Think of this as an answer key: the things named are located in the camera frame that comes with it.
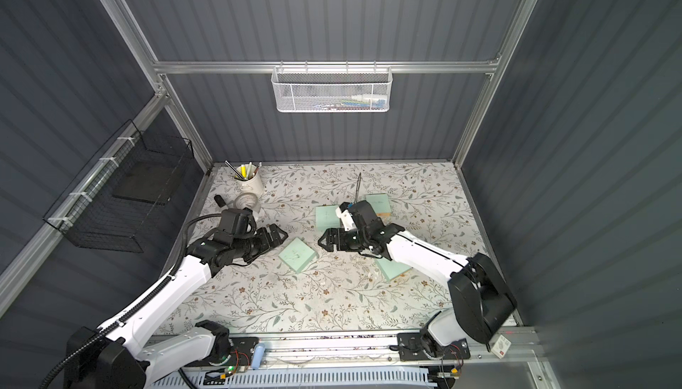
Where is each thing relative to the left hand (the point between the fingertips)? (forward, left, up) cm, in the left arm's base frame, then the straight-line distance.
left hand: (280, 242), depth 80 cm
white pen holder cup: (+28, +17, -2) cm, 33 cm away
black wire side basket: (+6, +43, +14) cm, 46 cm away
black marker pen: (+23, +29, -9) cm, 38 cm away
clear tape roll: (+26, +20, -12) cm, 35 cm away
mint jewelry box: (+1, -4, -11) cm, 11 cm away
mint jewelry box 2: (+16, -13, -11) cm, 23 cm away
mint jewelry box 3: (-4, -35, -11) cm, 37 cm away
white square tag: (-26, -64, -13) cm, 70 cm away
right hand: (+1, -16, -1) cm, 16 cm away
